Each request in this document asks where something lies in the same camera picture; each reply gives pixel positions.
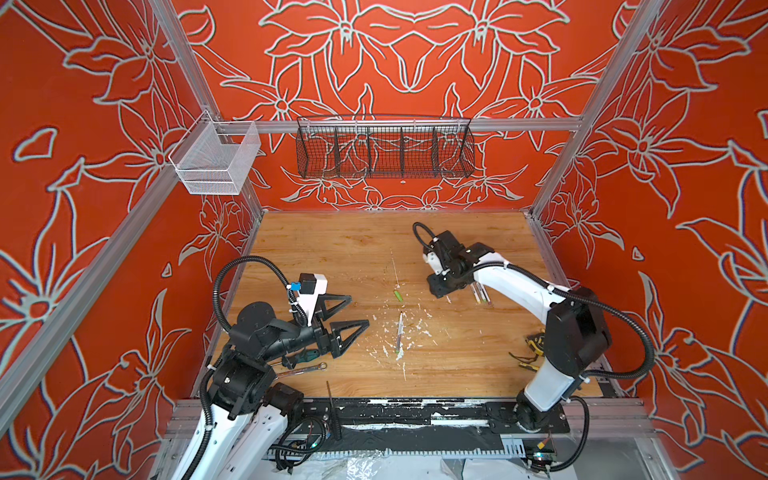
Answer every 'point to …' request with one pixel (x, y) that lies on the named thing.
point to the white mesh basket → (215, 157)
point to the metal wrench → (320, 366)
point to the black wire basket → (384, 147)
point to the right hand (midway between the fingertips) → (433, 284)
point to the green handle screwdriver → (307, 355)
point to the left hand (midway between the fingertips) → (357, 312)
